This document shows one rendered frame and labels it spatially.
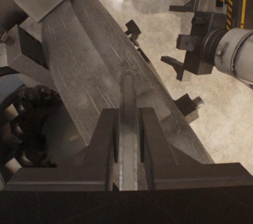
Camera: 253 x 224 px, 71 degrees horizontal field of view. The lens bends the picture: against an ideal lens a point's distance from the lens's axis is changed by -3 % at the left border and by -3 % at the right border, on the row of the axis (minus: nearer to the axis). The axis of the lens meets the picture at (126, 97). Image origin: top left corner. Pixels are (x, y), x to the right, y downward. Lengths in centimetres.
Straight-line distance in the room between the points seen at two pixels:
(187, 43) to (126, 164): 29
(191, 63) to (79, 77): 28
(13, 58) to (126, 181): 21
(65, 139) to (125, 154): 35
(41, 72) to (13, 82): 76
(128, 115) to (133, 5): 103
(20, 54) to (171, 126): 22
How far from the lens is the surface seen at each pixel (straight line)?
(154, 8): 117
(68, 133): 50
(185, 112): 68
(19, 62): 29
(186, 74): 48
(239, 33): 37
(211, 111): 142
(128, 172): 18
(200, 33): 43
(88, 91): 23
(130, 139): 16
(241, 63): 35
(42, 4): 37
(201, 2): 46
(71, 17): 31
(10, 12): 40
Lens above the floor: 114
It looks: 70 degrees down
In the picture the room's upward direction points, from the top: 172 degrees clockwise
